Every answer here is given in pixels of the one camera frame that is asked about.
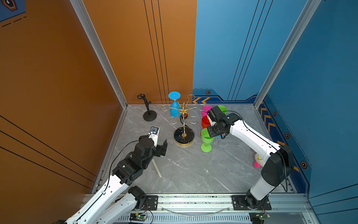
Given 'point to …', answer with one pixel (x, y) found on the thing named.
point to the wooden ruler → (156, 167)
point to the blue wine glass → (175, 110)
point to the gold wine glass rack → (183, 136)
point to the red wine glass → (205, 122)
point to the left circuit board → (138, 217)
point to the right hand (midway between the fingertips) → (212, 131)
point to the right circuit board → (258, 218)
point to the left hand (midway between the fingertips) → (158, 136)
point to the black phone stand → (149, 115)
